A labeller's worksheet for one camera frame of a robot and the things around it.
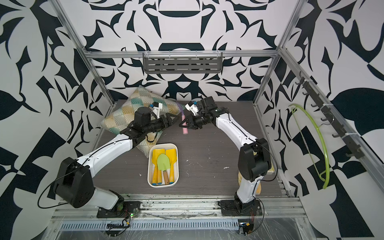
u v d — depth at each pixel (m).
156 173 0.84
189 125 0.73
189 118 0.74
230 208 0.75
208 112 0.67
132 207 0.75
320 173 0.61
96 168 0.45
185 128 0.77
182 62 0.94
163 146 0.90
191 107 0.77
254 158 0.47
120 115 0.94
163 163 0.88
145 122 0.64
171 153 0.90
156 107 0.75
